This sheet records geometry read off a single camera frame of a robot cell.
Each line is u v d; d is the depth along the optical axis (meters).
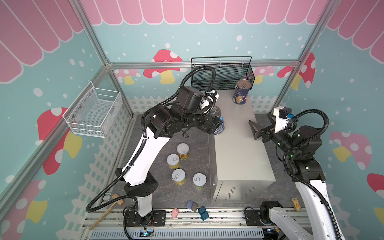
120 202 0.77
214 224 0.74
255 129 0.59
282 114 0.50
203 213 0.75
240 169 0.92
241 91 0.71
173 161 0.89
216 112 0.57
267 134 0.53
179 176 0.83
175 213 0.76
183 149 0.92
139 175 0.37
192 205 0.77
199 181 0.81
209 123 0.50
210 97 0.48
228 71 0.94
